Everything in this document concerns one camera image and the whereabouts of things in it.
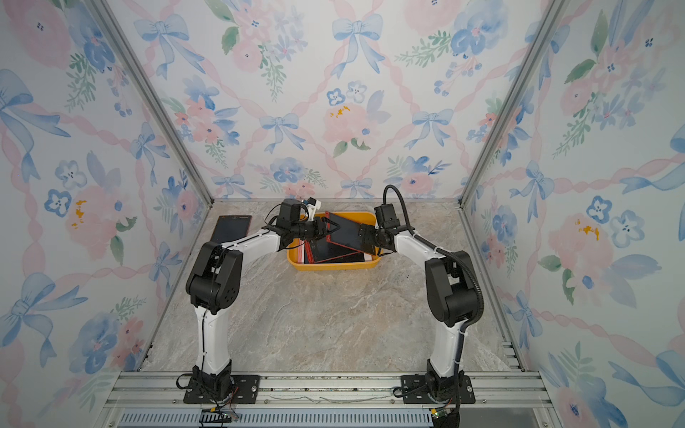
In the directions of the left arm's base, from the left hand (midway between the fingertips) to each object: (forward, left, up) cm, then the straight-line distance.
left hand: (339, 226), depth 94 cm
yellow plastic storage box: (+11, -8, -8) cm, 16 cm away
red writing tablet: (+9, -4, -15) cm, 18 cm away
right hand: (+4, -10, -7) cm, 13 cm away
